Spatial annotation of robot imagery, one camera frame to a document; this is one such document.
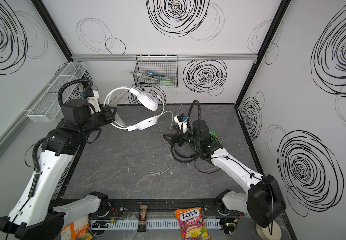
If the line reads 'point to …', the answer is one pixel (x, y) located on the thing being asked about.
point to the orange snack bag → (78, 230)
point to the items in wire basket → (160, 79)
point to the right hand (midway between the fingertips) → (167, 131)
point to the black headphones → (186, 152)
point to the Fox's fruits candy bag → (192, 226)
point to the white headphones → (136, 110)
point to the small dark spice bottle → (143, 214)
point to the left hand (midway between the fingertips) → (117, 108)
